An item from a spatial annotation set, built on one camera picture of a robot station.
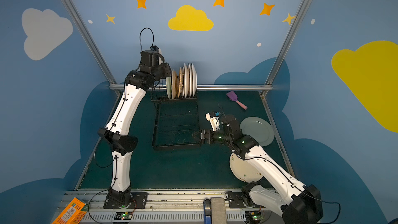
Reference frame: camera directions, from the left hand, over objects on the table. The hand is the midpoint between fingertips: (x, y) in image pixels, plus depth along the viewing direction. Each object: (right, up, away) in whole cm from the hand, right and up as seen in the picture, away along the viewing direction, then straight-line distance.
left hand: (169, 66), depth 79 cm
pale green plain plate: (+56, -36, +24) cm, 71 cm away
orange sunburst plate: (+7, -9, +1) cm, 11 cm away
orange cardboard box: (-40, -69, -12) cm, 81 cm away
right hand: (+15, -34, -6) cm, 38 cm away
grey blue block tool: (+23, -69, -9) cm, 74 cm away
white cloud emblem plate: (+9, -8, 0) cm, 12 cm away
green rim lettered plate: (+12, -8, 0) cm, 15 cm away
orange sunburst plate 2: (+10, -7, +3) cm, 13 cm away
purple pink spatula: (+42, -14, +40) cm, 59 cm away
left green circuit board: (-20, -72, -8) cm, 76 cm away
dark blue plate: (+2, -10, -1) cm, 10 cm away
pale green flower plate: (-1, -9, +1) cm, 9 cm away
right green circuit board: (+41, -73, -8) cm, 84 cm away
